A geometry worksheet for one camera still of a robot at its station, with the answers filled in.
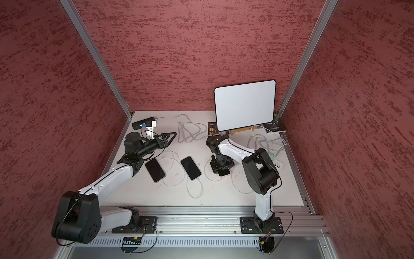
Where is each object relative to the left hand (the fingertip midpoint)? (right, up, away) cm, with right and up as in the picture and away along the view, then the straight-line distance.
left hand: (173, 136), depth 80 cm
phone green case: (+7, -19, +12) cm, 24 cm away
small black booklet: (+66, +6, +34) cm, 74 cm away
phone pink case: (-13, -20, +10) cm, 26 cm away
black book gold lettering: (+20, +4, +30) cm, 36 cm away
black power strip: (-27, +9, +33) cm, 44 cm away
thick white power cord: (+11, -1, +28) cm, 30 cm away
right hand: (+27, -20, +9) cm, 35 cm away
